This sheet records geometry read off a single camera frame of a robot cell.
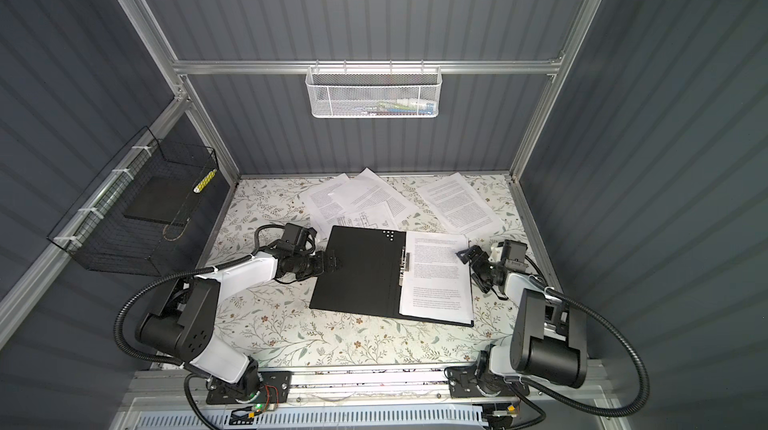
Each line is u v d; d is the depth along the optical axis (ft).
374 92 4.06
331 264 2.76
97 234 2.11
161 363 2.59
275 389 2.37
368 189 3.79
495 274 2.30
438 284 2.99
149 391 2.46
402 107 2.99
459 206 3.69
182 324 1.48
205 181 2.69
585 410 1.34
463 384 2.41
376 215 3.58
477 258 2.72
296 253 2.41
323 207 3.65
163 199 2.58
